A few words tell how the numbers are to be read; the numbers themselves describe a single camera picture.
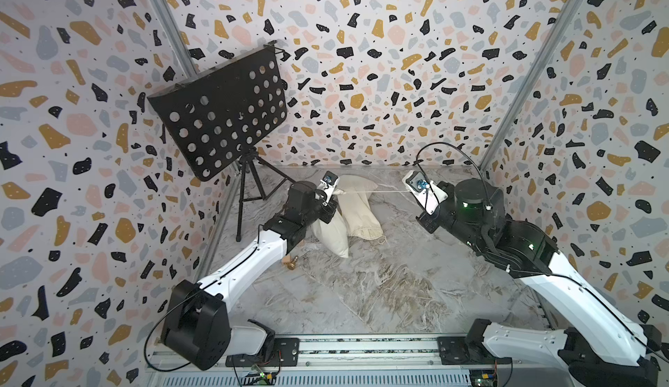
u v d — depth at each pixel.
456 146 1.19
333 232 0.82
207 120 0.66
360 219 0.99
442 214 0.49
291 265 0.89
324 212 0.73
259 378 0.71
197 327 0.40
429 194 0.47
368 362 0.73
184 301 0.40
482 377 0.72
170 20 0.76
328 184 0.68
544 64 0.87
